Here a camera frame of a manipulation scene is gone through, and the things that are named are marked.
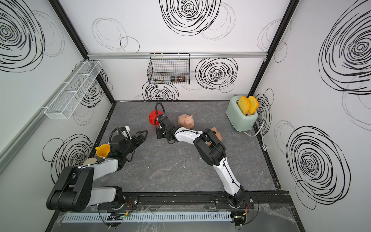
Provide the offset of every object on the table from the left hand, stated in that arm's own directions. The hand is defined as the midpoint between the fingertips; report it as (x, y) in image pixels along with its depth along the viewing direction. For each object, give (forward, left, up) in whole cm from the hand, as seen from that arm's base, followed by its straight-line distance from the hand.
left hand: (144, 134), depth 88 cm
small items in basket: (+27, -20, +23) cm, 41 cm away
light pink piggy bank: (+11, -26, 0) cm, 28 cm away
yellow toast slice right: (+17, -68, +12) cm, 71 cm away
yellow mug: (-9, +24, -5) cm, 27 cm away
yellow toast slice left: (+18, -62, +11) cm, 66 cm away
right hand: (+6, -7, -5) cm, 11 cm away
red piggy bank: (+15, -3, -1) cm, 15 cm away
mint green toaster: (+10, -61, +2) cm, 62 cm away
